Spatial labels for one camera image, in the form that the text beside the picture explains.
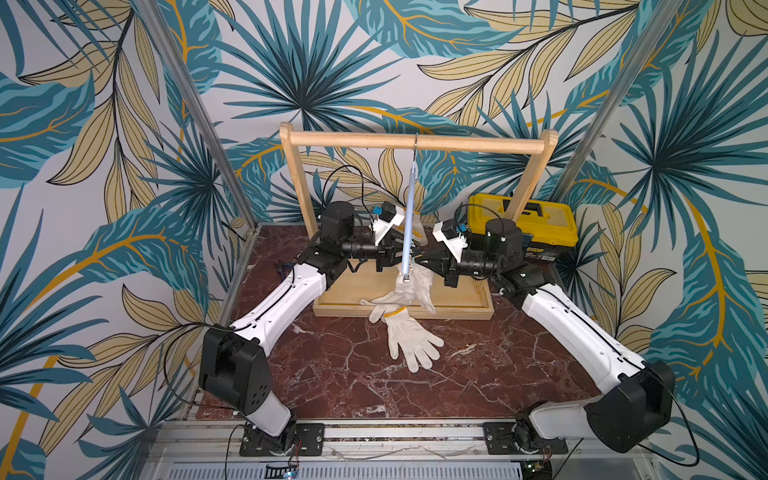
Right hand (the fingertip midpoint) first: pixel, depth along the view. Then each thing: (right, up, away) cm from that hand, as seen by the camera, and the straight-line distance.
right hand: (418, 256), depth 70 cm
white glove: (0, -8, +7) cm, 11 cm away
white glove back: (-9, -15, +25) cm, 31 cm away
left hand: (-1, +1, -2) cm, 3 cm away
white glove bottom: (+1, -26, +20) cm, 33 cm away
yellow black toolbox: (+46, +9, +29) cm, 56 cm away
